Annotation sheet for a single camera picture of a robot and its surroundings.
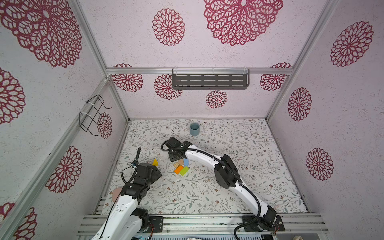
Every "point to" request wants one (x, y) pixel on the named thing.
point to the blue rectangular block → (186, 162)
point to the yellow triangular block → (155, 162)
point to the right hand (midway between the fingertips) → (172, 154)
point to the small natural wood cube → (176, 165)
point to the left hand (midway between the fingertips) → (152, 176)
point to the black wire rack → (95, 106)
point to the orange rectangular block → (178, 169)
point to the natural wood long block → (181, 162)
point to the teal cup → (194, 128)
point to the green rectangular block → (184, 170)
